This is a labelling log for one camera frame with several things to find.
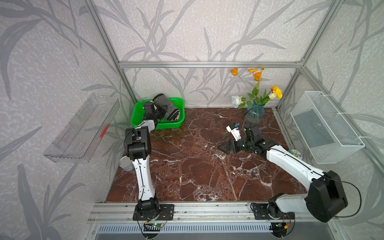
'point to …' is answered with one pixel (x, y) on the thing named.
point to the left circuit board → (156, 227)
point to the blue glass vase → (253, 116)
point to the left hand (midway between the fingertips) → (168, 104)
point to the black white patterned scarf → (171, 113)
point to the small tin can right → (296, 153)
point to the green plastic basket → (137, 113)
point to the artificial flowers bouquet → (258, 95)
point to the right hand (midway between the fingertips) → (223, 145)
